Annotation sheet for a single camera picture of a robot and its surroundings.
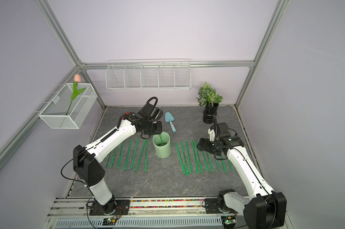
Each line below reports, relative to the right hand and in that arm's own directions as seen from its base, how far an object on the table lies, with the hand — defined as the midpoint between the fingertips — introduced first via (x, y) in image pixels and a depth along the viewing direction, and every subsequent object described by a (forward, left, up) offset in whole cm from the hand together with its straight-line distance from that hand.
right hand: (204, 146), depth 80 cm
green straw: (-1, +13, -15) cm, 20 cm away
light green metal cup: (+6, +25, -6) cm, 26 cm away
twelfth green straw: (+2, +36, -15) cm, 38 cm away
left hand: (+8, +25, +4) cm, 26 cm away
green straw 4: (0, +4, -14) cm, 15 cm away
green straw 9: (-19, -4, +21) cm, 29 cm away
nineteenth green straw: (+7, +25, -4) cm, 26 cm away
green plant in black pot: (+28, -4, +12) cm, 31 cm away
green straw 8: (-7, -14, -14) cm, 21 cm away
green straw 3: (0, +8, -14) cm, 16 cm away
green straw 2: (-2, +11, -15) cm, 19 cm away
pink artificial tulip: (+25, +73, +20) cm, 80 cm away
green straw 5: (0, +2, -14) cm, 14 cm away
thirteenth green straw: (+2, +39, -15) cm, 42 cm away
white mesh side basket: (+15, +80, +13) cm, 82 cm away
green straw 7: (-3, -5, -14) cm, 15 cm away
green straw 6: (-3, -2, -14) cm, 14 cm away
